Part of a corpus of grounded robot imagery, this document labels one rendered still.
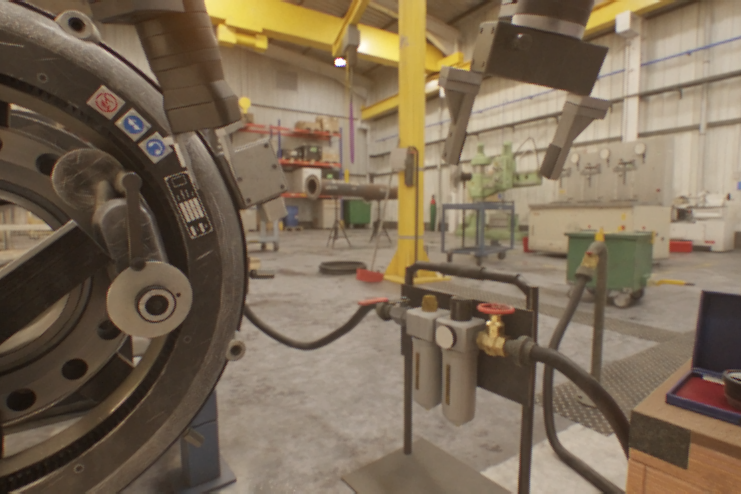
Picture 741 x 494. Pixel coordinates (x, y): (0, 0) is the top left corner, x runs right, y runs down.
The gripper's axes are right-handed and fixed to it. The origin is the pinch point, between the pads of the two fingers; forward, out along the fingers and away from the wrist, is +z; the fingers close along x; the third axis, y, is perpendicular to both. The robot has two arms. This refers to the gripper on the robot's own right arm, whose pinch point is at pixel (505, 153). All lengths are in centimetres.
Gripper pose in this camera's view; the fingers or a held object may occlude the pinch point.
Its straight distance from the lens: 51.1
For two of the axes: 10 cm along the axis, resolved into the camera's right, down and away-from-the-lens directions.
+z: -1.7, 8.7, 4.5
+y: 1.2, 4.8, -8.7
